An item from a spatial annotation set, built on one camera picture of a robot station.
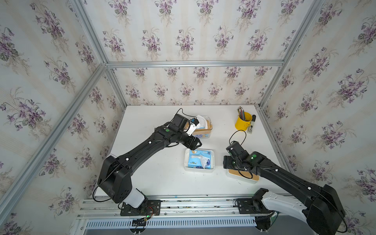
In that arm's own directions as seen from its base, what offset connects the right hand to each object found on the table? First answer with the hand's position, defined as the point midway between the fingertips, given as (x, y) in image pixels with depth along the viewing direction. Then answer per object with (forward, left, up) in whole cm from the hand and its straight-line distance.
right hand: (229, 163), depth 82 cm
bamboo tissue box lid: (+21, +16, +1) cm, 26 cm away
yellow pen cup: (+27, -13, 0) cm, 30 cm away
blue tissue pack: (+1, +17, +2) cm, 17 cm away
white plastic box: (+6, +25, -2) cm, 26 cm away
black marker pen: (+30, -22, -4) cm, 38 cm away
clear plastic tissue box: (+20, +14, -4) cm, 25 cm away
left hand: (+7, +18, +11) cm, 23 cm away
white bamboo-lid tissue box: (-11, -3, +11) cm, 16 cm away
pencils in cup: (+32, -12, +7) cm, 35 cm away
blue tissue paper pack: (+27, +15, +5) cm, 31 cm away
